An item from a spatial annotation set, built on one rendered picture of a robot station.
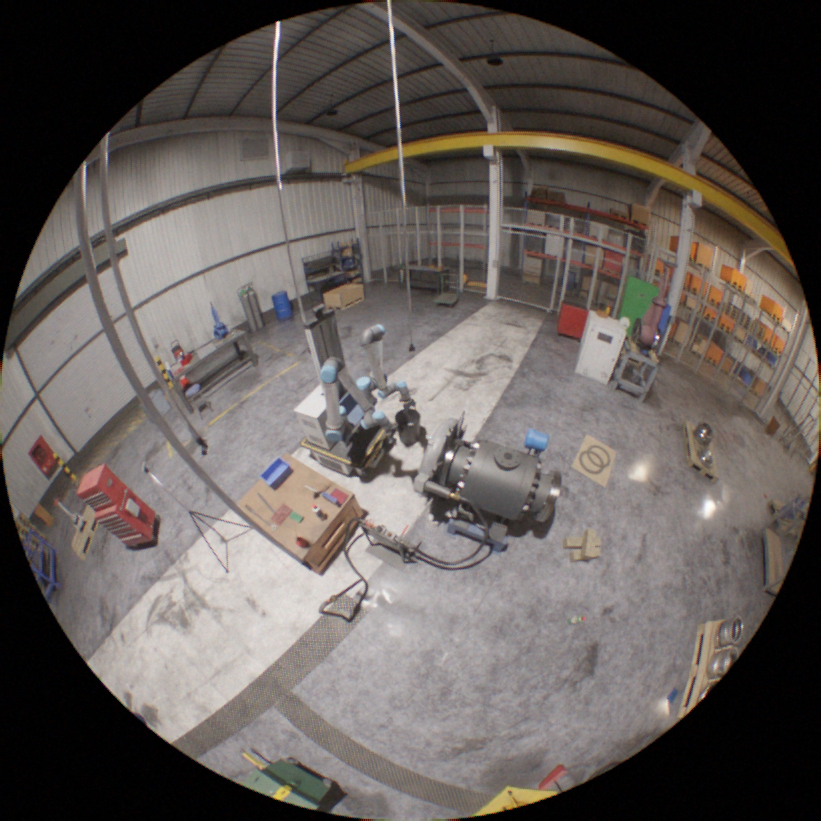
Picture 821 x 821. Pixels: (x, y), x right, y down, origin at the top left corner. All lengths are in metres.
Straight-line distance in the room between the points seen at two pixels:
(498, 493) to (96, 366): 9.62
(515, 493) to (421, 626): 1.39
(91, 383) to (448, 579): 9.61
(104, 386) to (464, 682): 9.82
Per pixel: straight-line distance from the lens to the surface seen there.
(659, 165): 9.03
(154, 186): 9.65
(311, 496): 2.45
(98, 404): 9.54
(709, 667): 4.15
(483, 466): 1.97
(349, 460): 2.76
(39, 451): 10.63
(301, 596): 2.69
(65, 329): 9.43
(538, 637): 2.63
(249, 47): 8.37
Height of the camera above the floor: 2.42
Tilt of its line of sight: 41 degrees down
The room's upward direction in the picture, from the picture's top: 4 degrees counter-clockwise
